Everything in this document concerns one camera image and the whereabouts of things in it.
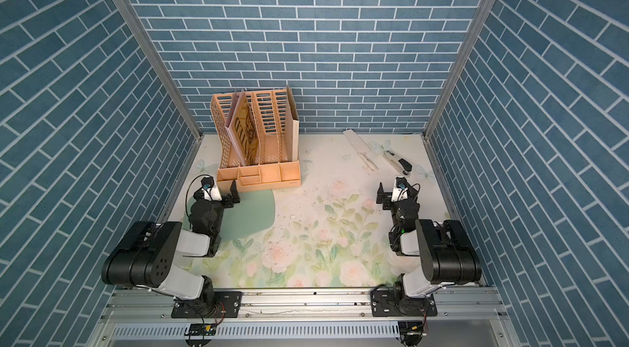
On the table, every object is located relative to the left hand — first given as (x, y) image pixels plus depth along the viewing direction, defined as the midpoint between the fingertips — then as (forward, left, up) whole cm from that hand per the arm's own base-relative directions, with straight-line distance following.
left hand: (227, 181), depth 89 cm
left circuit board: (-43, 0, -14) cm, 46 cm away
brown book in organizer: (+18, -4, +10) cm, 21 cm away
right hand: (0, -63, -1) cm, 63 cm away
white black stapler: (+14, -70, -7) cm, 72 cm away
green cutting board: (-6, -9, -12) cm, 16 cm away
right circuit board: (-44, -61, -12) cm, 77 cm away
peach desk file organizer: (+30, -14, 0) cm, 34 cm away
